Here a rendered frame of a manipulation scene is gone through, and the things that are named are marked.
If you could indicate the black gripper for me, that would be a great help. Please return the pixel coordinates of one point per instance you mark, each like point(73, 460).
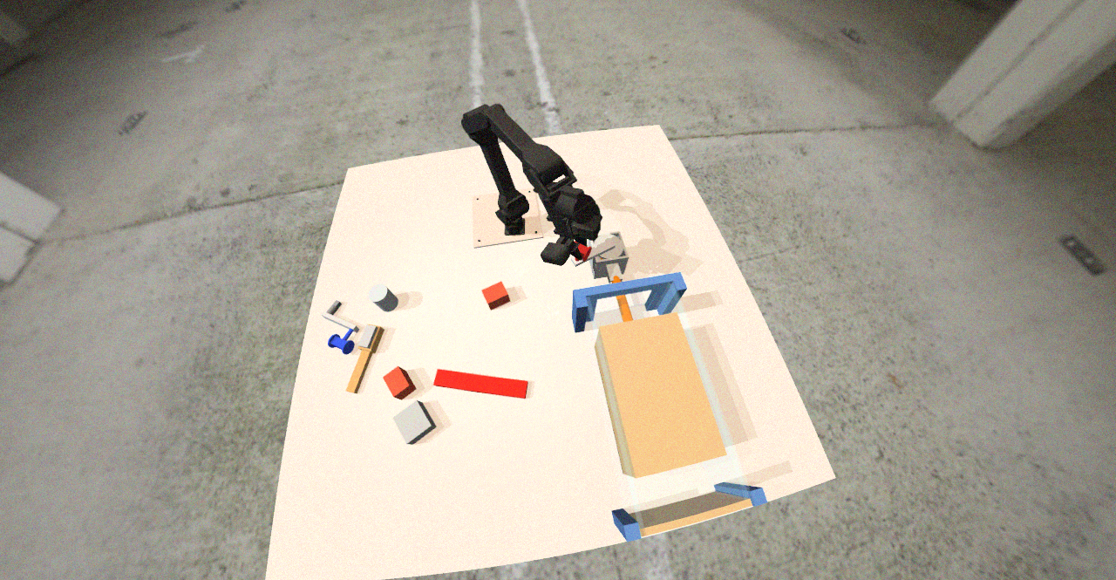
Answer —
point(559, 252)

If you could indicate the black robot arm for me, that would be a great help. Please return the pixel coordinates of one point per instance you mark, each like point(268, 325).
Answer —
point(484, 125)

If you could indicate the grey cylinder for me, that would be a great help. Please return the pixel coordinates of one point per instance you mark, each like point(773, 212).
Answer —
point(381, 296)

